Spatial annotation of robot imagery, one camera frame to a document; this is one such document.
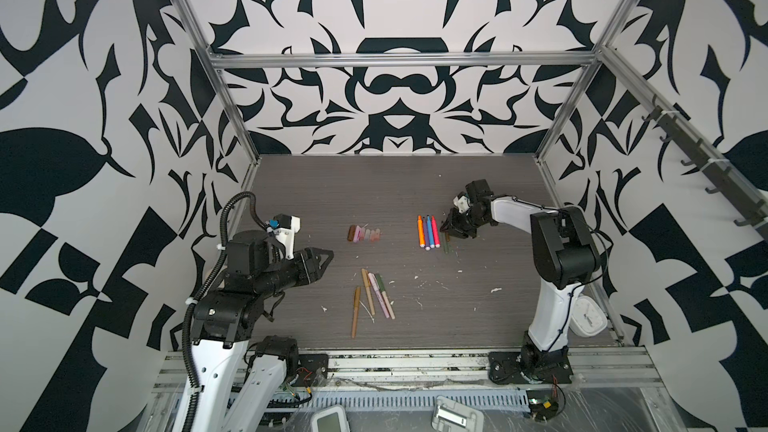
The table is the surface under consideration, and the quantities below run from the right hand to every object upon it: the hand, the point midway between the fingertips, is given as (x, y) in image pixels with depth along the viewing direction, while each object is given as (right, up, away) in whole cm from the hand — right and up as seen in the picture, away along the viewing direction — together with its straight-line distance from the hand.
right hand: (444, 227), depth 98 cm
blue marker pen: (-5, -2, 0) cm, 5 cm away
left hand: (-32, -1, -32) cm, 45 cm away
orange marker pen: (-7, -1, 0) cm, 8 cm away
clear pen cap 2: (-25, -3, -2) cm, 25 cm away
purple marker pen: (-6, -6, -2) cm, 9 cm away
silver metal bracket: (-5, -38, -31) cm, 49 cm away
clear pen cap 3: (-26, -3, -2) cm, 26 cm away
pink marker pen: (-3, -2, 0) cm, 3 cm away
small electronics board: (+18, -38, -27) cm, 50 cm away
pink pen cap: (-28, -2, -1) cm, 28 cm away
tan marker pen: (-24, -17, -12) cm, 31 cm away
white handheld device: (-31, -37, -34) cm, 58 cm away
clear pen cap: (-23, -3, -1) cm, 23 cm away
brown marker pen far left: (-27, -18, -13) cm, 35 cm away
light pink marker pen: (-21, -16, -11) cm, 29 cm away
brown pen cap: (-30, -2, 0) cm, 30 cm away
